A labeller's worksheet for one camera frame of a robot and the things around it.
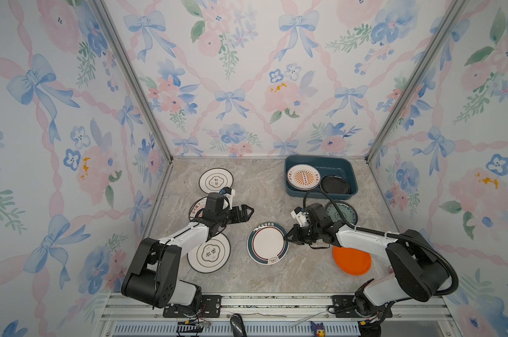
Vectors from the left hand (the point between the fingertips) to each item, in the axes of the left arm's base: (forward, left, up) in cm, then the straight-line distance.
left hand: (247, 210), depth 89 cm
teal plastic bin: (+33, -42, -7) cm, 54 cm away
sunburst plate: (+25, -28, -7) cm, 38 cm away
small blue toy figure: (-41, -25, -6) cm, 48 cm away
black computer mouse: (-40, +2, -3) cm, 40 cm away
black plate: (+20, -44, -7) cm, 49 cm away
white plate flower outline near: (-16, +14, -9) cm, 23 cm away
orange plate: (-18, -42, -8) cm, 47 cm away
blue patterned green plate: (+4, -47, -8) cm, 47 cm away
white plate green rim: (-11, -8, -8) cm, 16 cm away
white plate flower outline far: (+23, +18, -8) cm, 30 cm away
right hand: (-10, -16, -4) cm, 19 cm away
